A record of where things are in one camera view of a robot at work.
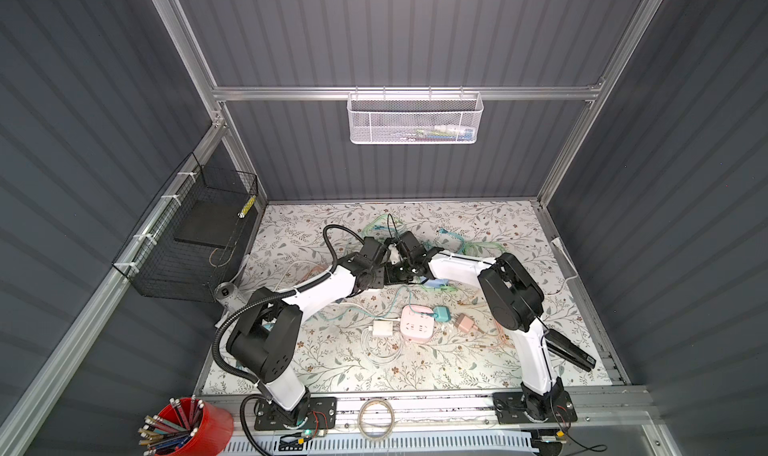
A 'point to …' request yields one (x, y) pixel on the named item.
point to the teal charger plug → (441, 314)
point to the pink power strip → (417, 323)
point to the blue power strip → (436, 282)
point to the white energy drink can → (227, 294)
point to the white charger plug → (382, 327)
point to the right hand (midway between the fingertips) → (382, 281)
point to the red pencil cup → (215, 429)
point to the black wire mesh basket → (192, 243)
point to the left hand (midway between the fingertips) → (374, 275)
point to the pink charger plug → (466, 324)
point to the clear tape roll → (361, 428)
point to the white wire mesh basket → (414, 117)
